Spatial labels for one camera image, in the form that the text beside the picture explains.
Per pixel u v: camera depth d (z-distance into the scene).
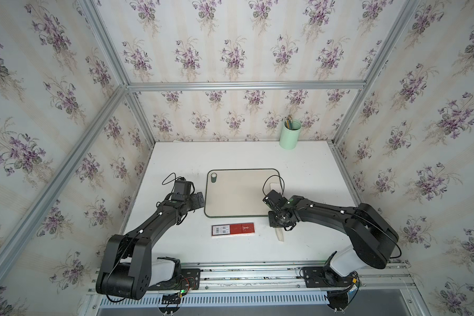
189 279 0.73
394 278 0.75
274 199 0.71
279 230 0.84
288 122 1.10
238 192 0.98
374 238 0.44
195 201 0.80
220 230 0.84
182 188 0.69
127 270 0.41
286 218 0.63
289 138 1.11
